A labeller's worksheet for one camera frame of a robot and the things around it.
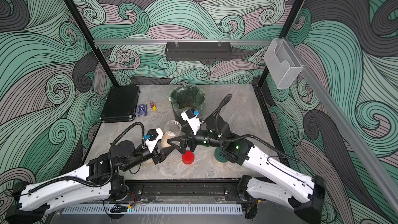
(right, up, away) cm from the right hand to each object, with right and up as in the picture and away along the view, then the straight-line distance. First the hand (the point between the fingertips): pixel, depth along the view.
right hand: (172, 136), depth 58 cm
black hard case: (-42, +10, +45) cm, 62 cm away
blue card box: (-28, +7, +45) cm, 54 cm away
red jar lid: (+5, -18, +25) cm, 32 cm away
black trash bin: (0, +5, +20) cm, 21 cm away
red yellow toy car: (-21, +9, +48) cm, 53 cm away
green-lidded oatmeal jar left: (-8, -9, -2) cm, 13 cm away
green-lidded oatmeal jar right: (+21, -13, +16) cm, 29 cm away
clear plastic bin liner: (+3, +16, +34) cm, 38 cm away
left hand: (-1, -1, +4) cm, 4 cm away
